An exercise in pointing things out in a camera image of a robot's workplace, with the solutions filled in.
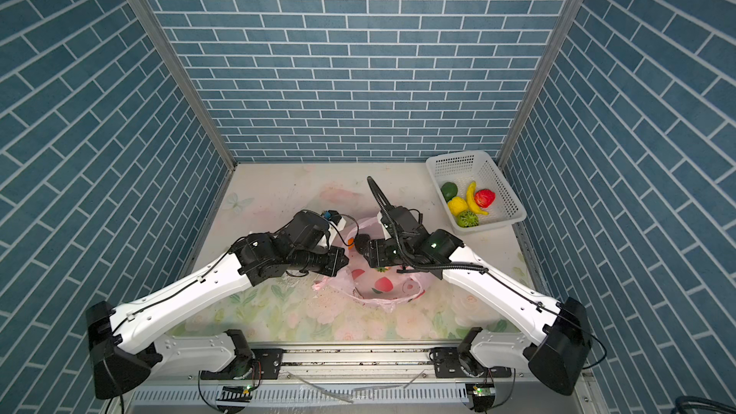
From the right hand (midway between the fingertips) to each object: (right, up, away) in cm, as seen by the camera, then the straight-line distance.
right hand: (375, 254), depth 75 cm
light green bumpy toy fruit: (+31, +7, +21) cm, 38 cm away
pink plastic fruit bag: (+4, -13, +12) cm, 18 cm away
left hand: (-4, -2, -5) cm, 7 cm away
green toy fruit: (+26, +17, +29) cm, 43 cm away
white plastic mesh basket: (+41, +26, +38) cm, 62 cm away
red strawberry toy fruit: (+39, +14, +29) cm, 51 cm away
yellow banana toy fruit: (+35, +13, +30) cm, 48 cm away
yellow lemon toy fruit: (+28, +11, +25) cm, 39 cm away
